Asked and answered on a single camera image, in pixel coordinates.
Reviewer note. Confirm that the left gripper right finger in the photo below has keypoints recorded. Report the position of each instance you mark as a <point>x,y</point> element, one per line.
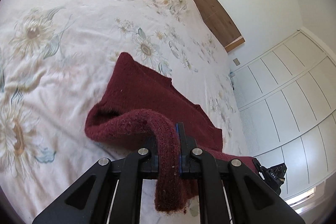
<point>229,191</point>

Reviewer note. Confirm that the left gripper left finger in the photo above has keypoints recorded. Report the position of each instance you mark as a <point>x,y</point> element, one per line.
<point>108,192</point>

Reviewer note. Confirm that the dark red knit sweater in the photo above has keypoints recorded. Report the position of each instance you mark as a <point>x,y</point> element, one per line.
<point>139,103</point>

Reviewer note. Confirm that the white wardrobe doors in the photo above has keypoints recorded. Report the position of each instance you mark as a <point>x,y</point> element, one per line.
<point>286,99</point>

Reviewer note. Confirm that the floral white duvet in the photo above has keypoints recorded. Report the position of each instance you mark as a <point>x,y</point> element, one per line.
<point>57,57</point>

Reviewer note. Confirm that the right wall switch plate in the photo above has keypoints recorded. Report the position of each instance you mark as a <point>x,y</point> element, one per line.
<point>236,62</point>

